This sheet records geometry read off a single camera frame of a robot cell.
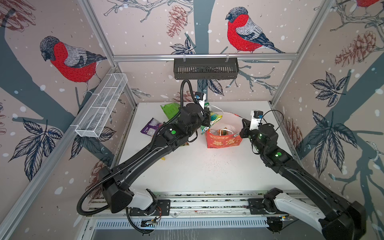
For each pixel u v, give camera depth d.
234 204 0.76
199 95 0.57
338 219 0.38
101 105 0.79
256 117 0.62
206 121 0.61
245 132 0.66
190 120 0.49
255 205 0.73
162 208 0.73
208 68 1.06
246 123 0.74
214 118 0.65
